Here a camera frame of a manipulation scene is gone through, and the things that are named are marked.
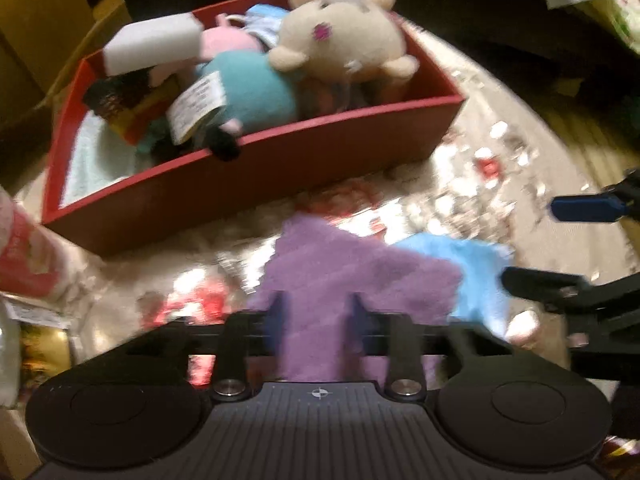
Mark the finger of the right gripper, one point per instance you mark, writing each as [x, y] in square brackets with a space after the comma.
[602, 321]
[615, 202]

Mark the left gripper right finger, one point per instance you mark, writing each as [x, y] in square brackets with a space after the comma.
[399, 340]

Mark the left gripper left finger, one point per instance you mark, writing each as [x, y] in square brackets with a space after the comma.
[246, 334]

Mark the blue cloth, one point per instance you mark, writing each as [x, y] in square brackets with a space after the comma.
[481, 297]

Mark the purple cloth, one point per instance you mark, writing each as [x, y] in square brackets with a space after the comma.
[319, 268]

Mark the pink pig plush toy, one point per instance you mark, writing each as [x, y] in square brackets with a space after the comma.
[235, 92]

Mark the beige mouse plush toy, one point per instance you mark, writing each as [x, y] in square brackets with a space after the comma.
[343, 41]

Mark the light green towel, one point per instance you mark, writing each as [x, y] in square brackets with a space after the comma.
[99, 158]

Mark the rainbow striped knit hat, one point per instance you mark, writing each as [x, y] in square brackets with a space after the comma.
[136, 110]

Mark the blue face mask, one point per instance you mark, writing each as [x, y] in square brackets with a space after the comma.
[264, 21]

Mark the floral satin tablecloth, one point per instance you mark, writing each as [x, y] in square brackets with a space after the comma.
[491, 178]

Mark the red cardboard box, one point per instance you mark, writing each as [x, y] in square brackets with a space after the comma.
[343, 129]

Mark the pink lidded paper cup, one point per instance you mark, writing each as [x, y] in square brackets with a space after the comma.
[32, 262]

